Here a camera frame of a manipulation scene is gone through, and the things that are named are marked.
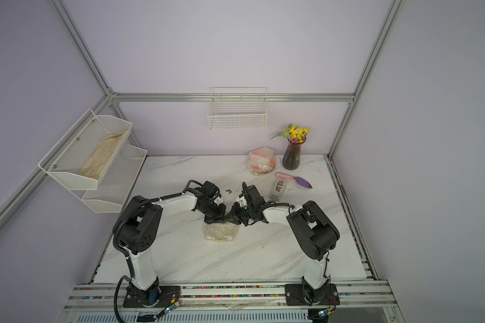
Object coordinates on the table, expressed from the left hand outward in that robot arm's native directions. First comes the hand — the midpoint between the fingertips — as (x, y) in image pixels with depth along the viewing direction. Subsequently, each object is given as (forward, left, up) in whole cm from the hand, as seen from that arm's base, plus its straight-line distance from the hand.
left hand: (226, 224), depth 92 cm
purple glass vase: (+37, -35, +7) cm, 51 cm away
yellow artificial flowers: (+37, -32, +24) cm, 54 cm away
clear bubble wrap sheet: (-4, +2, +1) cm, 5 cm away
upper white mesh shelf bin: (+12, +53, +32) cm, 63 cm away
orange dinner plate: (+33, -17, +7) cm, 38 cm away
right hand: (-2, +2, +6) cm, 7 cm away
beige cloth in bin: (+12, +49, +30) cm, 58 cm away
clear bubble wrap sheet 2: (+45, -20, +6) cm, 49 cm away
